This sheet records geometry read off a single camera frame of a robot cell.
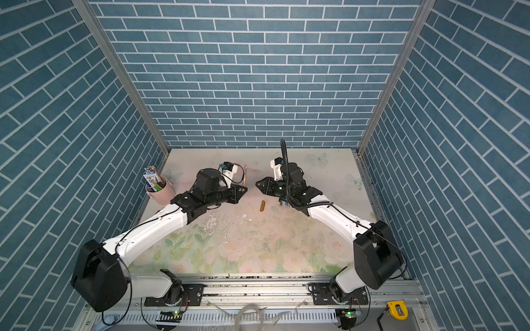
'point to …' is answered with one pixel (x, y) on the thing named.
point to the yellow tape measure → (398, 309)
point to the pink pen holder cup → (164, 196)
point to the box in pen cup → (152, 178)
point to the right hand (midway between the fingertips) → (258, 185)
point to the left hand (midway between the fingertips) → (252, 191)
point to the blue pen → (286, 203)
